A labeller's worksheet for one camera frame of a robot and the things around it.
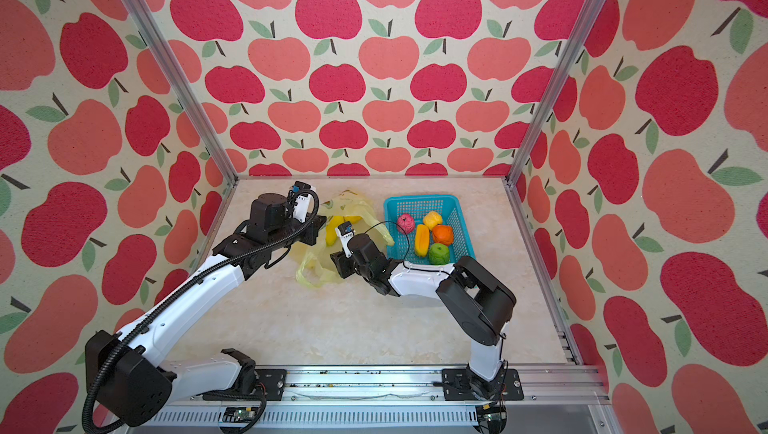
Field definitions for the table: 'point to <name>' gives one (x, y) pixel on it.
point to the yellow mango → (422, 240)
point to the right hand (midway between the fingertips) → (342, 250)
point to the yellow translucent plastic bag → (314, 261)
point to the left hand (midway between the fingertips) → (330, 219)
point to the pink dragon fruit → (406, 222)
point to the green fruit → (439, 254)
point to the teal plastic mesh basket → (447, 206)
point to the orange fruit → (443, 234)
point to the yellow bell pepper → (431, 219)
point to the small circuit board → (239, 414)
